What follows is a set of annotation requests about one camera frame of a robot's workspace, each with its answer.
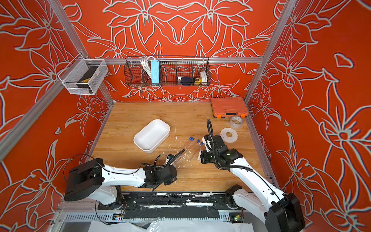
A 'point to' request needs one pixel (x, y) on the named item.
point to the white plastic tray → (152, 136)
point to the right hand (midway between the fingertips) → (198, 156)
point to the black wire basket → (170, 68)
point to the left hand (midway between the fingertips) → (173, 172)
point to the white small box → (203, 77)
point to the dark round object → (186, 81)
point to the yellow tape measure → (197, 80)
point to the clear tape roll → (235, 123)
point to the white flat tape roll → (229, 135)
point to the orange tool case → (229, 107)
